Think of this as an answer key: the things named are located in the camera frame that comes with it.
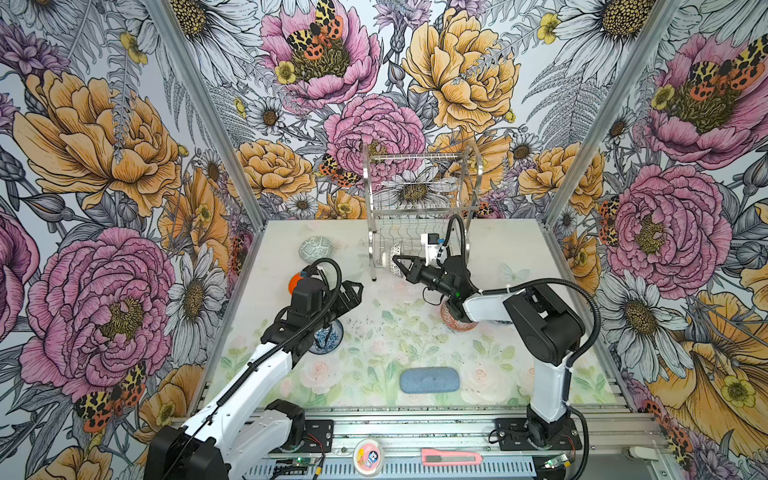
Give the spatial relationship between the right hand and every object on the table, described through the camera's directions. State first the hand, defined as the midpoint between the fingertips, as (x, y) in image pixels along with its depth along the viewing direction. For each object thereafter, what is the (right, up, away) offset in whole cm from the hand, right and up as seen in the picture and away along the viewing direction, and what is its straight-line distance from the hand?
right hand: (394, 264), depth 88 cm
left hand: (-11, -10, -6) cm, 16 cm away
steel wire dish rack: (+7, +25, +28) cm, 38 cm away
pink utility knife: (+9, -44, -17) cm, 48 cm away
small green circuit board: (-22, -45, -16) cm, 53 cm away
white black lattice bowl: (0, +4, 0) cm, 4 cm away
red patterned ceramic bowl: (+15, -14, -11) cm, 23 cm away
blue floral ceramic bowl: (-16, -17, -17) cm, 28 cm away
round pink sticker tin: (-5, -39, -25) cm, 46 cm away
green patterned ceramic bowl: (-29, +5, +24) cm, 38 cm away
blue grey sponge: (+9, -30, -8) cm, 32 cm away
